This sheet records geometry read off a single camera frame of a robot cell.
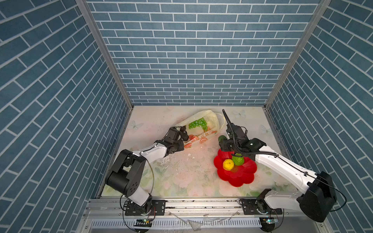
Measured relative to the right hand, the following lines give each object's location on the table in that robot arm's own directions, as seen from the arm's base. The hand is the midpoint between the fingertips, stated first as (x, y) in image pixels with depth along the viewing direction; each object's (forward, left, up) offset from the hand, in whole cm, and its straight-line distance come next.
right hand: (223, 143), depth 83 cm
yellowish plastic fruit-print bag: (+21, +12, -14) cm, 28 cm away
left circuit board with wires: (-39, +39, -17) cm, 58 cm away
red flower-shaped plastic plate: (-12, -11, -14) cm, 22 cm away
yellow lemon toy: (-9, -4, -9) cm, 13 cm away
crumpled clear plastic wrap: (-38, +13, -15) cm, 43 cm away
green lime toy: (-6, -10, -9) cm, 15 cm away
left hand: (+2, +23, -10) cm, 25 cm away
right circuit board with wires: (-35, -23, -16) cm, 45 cm away
